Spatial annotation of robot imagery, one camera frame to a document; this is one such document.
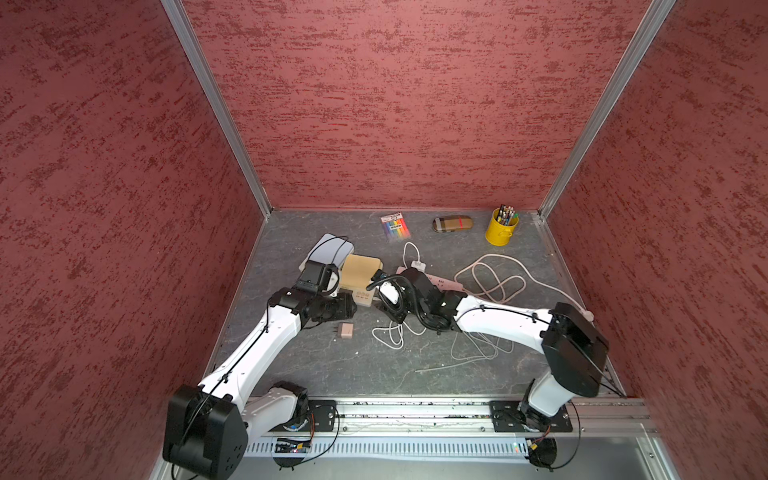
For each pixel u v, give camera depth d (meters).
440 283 0.97
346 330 0.87
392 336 0.85
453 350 0.85
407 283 0.60
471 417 0.76
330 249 0.78
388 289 0.72
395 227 1.14
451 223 1.14
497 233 1.06
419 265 0.94
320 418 0.74
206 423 0.38
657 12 0.71
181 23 0.72
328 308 0.68
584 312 0.95
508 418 0.73
